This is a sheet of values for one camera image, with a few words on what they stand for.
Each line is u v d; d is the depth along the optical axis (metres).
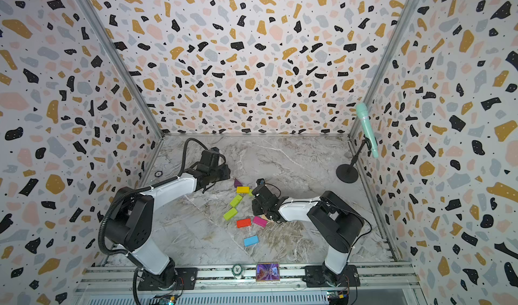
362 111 0.82
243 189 0.98
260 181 0.85
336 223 0.47
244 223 0.89
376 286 0.74
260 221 0.88
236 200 0.93
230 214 0.90
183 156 0.67
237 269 0.70
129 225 0.46
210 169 0.73
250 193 0.97
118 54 0.86
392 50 0.87
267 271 0.75
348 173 1.06
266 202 0.72
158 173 1.03
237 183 0.97
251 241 0.82
